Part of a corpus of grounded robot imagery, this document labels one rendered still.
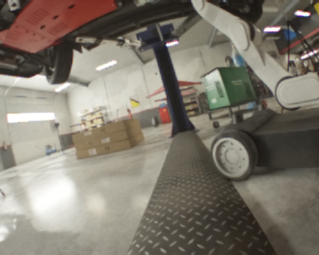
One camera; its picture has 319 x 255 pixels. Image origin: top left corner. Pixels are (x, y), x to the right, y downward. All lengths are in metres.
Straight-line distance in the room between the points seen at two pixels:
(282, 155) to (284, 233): 0.28
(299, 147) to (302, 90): 0.22
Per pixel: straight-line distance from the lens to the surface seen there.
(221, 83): 1.84
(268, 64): 0.72
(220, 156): 0.63
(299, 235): 0.40
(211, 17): 0.88
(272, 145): 0.57
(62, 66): 2.30
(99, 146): 2.49
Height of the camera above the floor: 0.30
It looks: 3 degrees down
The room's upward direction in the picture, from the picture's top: 15 degrees counter-clockwise
